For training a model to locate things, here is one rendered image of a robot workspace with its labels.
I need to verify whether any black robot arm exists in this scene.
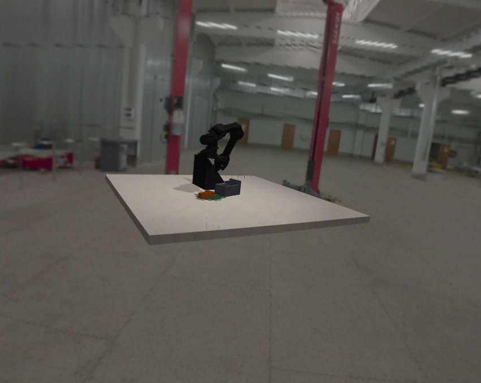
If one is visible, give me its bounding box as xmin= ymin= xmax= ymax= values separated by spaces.
xmin=199 ymin=122 xmax=244 ymax=172

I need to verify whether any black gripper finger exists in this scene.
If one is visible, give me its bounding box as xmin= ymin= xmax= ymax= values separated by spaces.
xmin=199 ymin=158 xmax=208 ymax=170
xmin=214 ymin=161 xmax=223 ymax=173

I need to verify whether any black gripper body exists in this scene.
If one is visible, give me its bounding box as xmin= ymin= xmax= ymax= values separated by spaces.
xmin=197 ymin=145 xmax=227 ymax=161

